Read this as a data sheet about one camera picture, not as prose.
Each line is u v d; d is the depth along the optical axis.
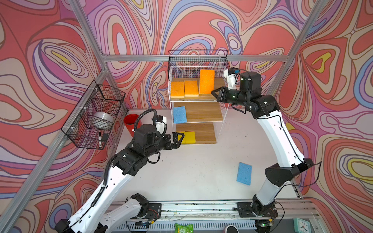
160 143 0.55
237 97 0.55
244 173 0.85
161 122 0.58
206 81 0.66
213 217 0.73
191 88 0.71
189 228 0.69
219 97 0.58
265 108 0.45
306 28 0.75
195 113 0.85
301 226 0.68
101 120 0.70
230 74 0.57
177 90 0.69
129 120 0.98
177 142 0.57
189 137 0.99
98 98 0.74
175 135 0.57
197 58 0.87
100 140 0.72
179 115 0.82
